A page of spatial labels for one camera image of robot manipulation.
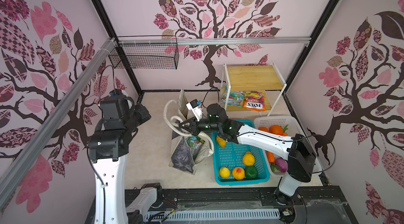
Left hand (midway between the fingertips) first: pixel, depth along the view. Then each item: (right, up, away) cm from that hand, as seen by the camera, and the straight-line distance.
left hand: (145, 110), depth 62 cm
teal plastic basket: (+39, -27, +26) cm, 54 cm away
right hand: (+13, -6, +7) cm, 16 cm away
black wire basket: (-23, +41, +60) cm, 77 cm away
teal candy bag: (+19, -18, +16) cm, 31 cm away
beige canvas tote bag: (+15, -18, +9) cm, 26 cm away
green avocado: (+47, -32, +16) cm, 59 cm away
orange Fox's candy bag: (+53, +5, +28) cm, 60 cm away
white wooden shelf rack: (+51, +16, +20) cm, 57 cm away
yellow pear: (+34, -32, +16) cm, 49 cm away
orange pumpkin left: (+59, -12, +30) cm, 68 cm away
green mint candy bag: (+42, +6, +29) cm, 51 cm away
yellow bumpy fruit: (+47, -26, +20) cm, 58 cm away
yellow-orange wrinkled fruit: (+33, -19, +26) cm, 46 cm away
